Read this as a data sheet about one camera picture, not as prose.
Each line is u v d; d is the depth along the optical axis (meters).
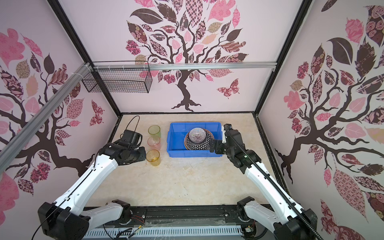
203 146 0.97
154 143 1.00
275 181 0.44
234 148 0.56
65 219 0.36
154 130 1.03
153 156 0.92
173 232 0.70
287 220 0.38
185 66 0.93
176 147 1.03
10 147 0.50
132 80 0.80
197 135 0.98
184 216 0.75
